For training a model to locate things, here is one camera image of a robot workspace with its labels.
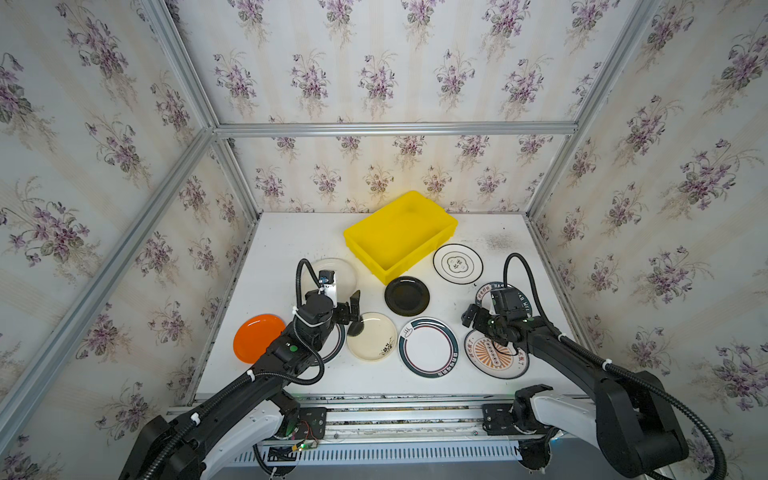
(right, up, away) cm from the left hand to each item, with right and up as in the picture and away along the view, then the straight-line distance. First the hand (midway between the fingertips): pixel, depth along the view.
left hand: (343, 287), depth 80 cm
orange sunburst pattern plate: (+42, -20, +2) cm, 47 cm away
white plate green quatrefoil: (+37, +5, +25) cm, 45 cm away
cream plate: (+9, -17, +7) cm, 20 cm away
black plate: (+19, -5, +16) cm, 25 cm away
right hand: (+37, -13, +8) cm, 40 cm away
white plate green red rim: (+24, -19, +8) cm, 32 cm away
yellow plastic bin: (+13, +14, +27) cm, 33 cm away
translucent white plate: (-3, 0, +24) cm, 24 cm away
